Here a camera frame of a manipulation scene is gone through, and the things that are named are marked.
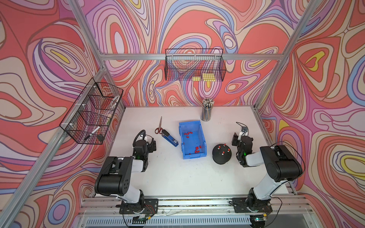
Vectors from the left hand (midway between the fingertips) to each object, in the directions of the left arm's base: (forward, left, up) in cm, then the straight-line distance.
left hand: (147, 140), depth 94 cm
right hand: (+3, -63, 0) cm, 63 cm away
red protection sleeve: (-7, -50, +6) cm, 51 cm away
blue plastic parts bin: (0, -31, -6) cm, 32 cm away
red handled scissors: (+12, -7, -3) cm, 14 cm away
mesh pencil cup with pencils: (+21, -41, +9) cm, 47 cm away
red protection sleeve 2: (-10, -51, +7) cm, 53 cm away
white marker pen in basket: (-10, +23, +21) cm, 33 cm away
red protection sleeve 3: (-12, -48, +7) cm, 50 cm away
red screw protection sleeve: (-9, -46, +8) cm, 48 cm away
